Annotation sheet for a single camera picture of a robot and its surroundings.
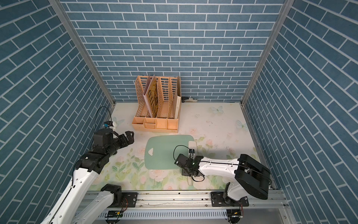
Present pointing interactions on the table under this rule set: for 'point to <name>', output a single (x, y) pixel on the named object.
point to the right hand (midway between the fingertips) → (186, 172)
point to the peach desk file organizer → (168, 109)
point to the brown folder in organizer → (150, 94)
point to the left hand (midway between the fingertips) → (130, 134)
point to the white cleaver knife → (192, 145)
